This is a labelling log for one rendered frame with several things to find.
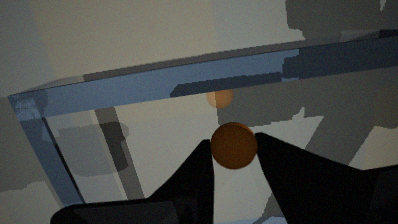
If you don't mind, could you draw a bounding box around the translucent orange ball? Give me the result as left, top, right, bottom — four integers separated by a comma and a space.
206, 89, 234, 109

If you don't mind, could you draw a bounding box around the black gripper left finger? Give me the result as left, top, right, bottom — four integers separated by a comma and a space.
50, 139, 215, 224

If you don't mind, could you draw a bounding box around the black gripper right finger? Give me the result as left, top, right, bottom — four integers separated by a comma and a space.
255, 132, 398, 224

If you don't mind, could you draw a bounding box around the clear low corner wall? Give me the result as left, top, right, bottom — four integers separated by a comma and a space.
7, 35, 398, 207

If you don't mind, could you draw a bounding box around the clear low l-shaped wall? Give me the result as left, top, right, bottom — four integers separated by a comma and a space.
18, 30, 398, 203

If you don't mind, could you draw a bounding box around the brown ball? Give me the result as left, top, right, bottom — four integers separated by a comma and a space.
210, 122, 257, 169

